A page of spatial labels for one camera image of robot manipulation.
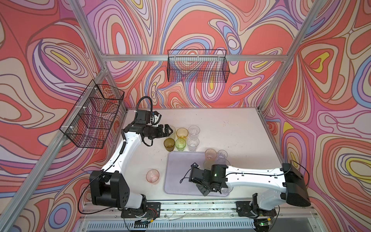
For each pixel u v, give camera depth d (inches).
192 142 37.9
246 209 29.0
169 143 37.6
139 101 25.3
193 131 40.1
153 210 28.6
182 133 38.8
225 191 30.9
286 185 16.0
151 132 26.8
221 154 35.2
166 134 28.5
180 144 37.9
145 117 25.2
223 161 34.3
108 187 16.3
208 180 21.1
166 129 28.9
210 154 35.6
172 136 36.6
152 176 33.1
